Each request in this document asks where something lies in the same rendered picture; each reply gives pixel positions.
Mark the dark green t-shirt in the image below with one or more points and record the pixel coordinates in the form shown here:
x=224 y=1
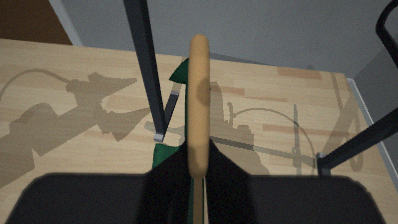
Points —
x=162 y=152

